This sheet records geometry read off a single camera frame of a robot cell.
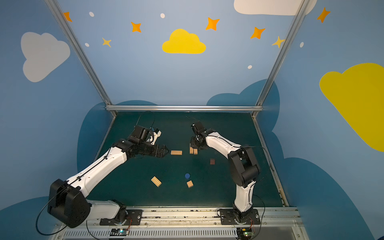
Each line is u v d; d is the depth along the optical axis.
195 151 0.98
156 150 0.72
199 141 0.70
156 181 0.86
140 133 0.64
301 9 0.70
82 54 0.86
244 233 0.71
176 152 0.96
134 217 0.74
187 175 0.88
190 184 0.84
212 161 0.94
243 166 0.50
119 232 0.71
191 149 0.98
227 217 0.74
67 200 0.39
